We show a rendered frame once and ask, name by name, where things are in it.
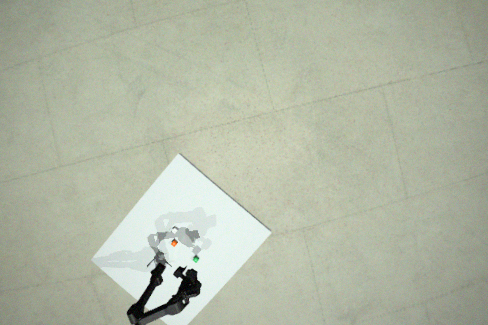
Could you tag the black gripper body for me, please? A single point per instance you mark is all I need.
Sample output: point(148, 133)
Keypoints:
point(179, 273)

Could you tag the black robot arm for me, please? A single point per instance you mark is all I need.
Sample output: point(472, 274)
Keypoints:
point(174, 306)

